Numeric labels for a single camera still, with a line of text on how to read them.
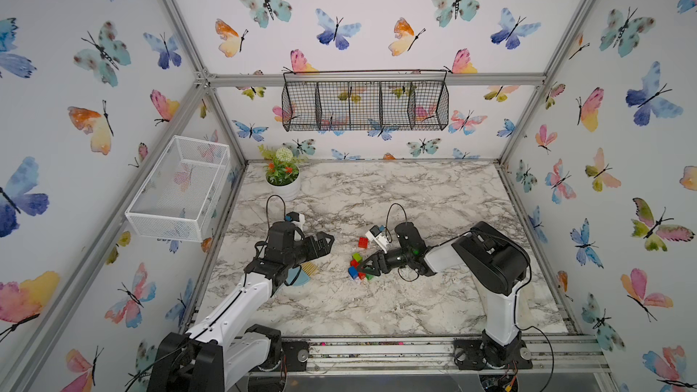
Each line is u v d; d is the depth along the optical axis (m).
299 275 0.74
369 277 0.86
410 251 0.78
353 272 0.88
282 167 0.98
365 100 0.98
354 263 0.88
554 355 0.75
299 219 0.79
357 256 0.90
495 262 0.52
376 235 0.85
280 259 0.65
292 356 0.74
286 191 1.04
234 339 0.48
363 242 0.94
